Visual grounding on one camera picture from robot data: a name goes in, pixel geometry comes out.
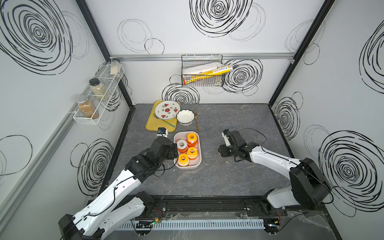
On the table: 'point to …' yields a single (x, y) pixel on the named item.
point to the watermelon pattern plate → (167, 109)
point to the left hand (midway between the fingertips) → (170, 145)
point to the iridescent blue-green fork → (170, 124)
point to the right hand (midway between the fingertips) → (222, 149)
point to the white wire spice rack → (110, 82)
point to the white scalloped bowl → (185, 117)
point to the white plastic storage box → (189, 147)
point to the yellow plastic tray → (154, 122)
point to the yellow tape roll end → (192, 153)
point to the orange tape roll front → (182, 146)
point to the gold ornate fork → (197, 128)
